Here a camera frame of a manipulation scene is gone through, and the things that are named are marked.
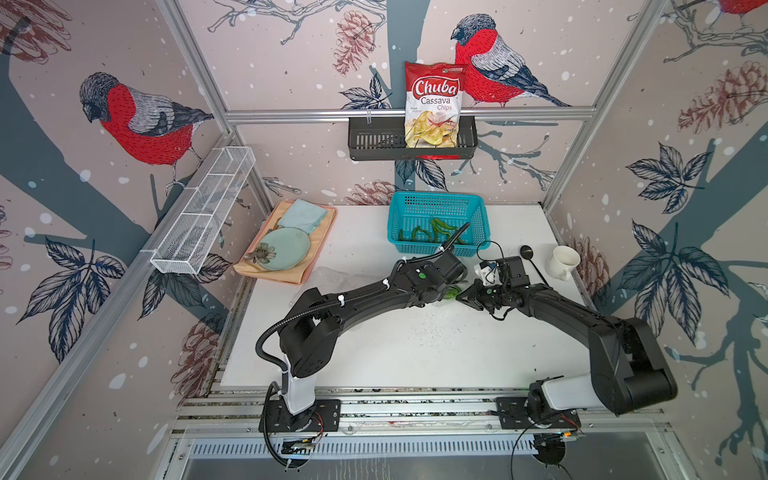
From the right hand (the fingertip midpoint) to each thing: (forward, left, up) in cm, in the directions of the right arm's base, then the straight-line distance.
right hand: (456, 295), depth 88 cm
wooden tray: (+13, +72, -5) cm, 73 cm away
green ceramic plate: (+20, +61, -6) cm, 64 cm away
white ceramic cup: (+14, -36, 0) cm, 39 cm away
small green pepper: (+33, +3, -6) cm, 34 cm away
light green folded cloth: (+38, +58, -5) cm, 69 cm away
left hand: (+4, +7, +8) cm, 11 cm away
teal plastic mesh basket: (+36, +10, -7) cm, 38 cm away
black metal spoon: (+22, -29, -7) cm, 37 cm away
